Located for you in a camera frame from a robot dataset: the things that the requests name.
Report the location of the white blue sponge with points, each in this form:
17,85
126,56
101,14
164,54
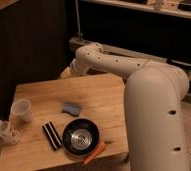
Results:
71,109

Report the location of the orange carrot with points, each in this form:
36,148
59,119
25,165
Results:
99,149

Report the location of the metal pole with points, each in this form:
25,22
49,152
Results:
78,20

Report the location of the grey metal beam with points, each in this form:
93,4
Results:
75,43

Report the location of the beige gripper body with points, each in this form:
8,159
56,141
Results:
65,73

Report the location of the black handle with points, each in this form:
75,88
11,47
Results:
182,65

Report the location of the black white striped block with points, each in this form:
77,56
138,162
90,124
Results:
52,136

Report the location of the black metal bowl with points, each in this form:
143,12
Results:
80,137

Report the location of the white ceramic cup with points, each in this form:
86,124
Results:
22,109

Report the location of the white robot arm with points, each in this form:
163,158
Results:
152,104

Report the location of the wooden shelf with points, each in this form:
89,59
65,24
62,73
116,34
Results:
166,7

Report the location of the wooden table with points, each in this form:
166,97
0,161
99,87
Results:
101,99

